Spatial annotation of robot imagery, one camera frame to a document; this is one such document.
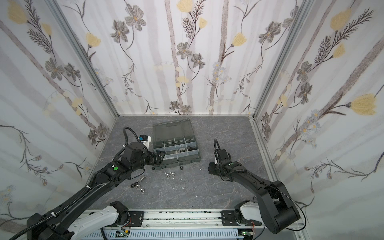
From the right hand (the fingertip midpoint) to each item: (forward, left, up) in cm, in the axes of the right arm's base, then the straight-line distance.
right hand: (207, 165), depth 89 cm
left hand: (+2, +28, +15) cm, 32 cm away
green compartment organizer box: (+19, +20, -2) cm, 28 cm away
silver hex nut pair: (-5, +22, -4) cm, 23 cm away
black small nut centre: (0, +16, -5) cm, 17 cm away
